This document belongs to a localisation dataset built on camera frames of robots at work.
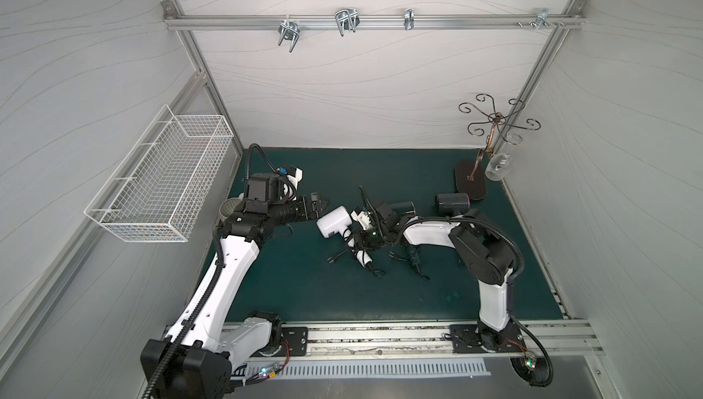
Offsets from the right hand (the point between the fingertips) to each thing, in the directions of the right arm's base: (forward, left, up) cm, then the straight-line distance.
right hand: (345, 246), depth 90 cm
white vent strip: (-33, -1, -2) cm, 33 cm away
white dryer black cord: (-4, +5, -1) cm, 6 cm away
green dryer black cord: (-4, -23, 0) cm, 23 cm away
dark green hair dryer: (+13, -20, +5) cm, 24 cm away
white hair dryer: (+7, +3, +4) cm, 8 cm away
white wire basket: (0, +46, +30) cm, 55 cm away
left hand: (+2, +7, +22) cm, 23 cm away
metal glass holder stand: (+33, -48, -1) cm, 58 cm away
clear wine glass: (+23, -50, +17) cm, 58 cm away
